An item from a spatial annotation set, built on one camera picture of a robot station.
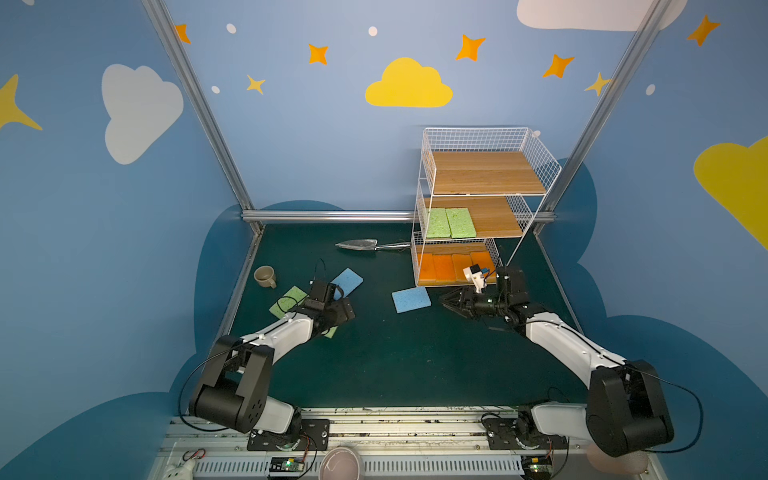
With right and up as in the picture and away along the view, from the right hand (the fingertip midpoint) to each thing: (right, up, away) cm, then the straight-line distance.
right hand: (444, 301), depth 82 cm
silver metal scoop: (-23, +17, +33) cm, 44 cm away
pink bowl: (-28, -39, -9) cm, 49 cm away
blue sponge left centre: (-30, +4, +22) cm, 38 cm away
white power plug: (-63, -37, -15) cm, 75 cm away
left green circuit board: (-41, -38, -11) cm, 57 cm away
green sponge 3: (-1, +22, +4) cm, 22 cm away
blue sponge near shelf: (-8, -2, +17) cm, 19 cm away
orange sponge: (+11, +10, -1) cm, 15 cm away
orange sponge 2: (-2, +6, +23) cm, 23 cm away
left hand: (-29, -5, +11) cm, 31 cm away
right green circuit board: (+21, -39, -10) cm, 45 cm away
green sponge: (+5, +22, +4) cm, 23 cm away
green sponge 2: (-33, -11, +9) cm, 36 cm away
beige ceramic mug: (-59, +5, +20) cm, 62 cm away
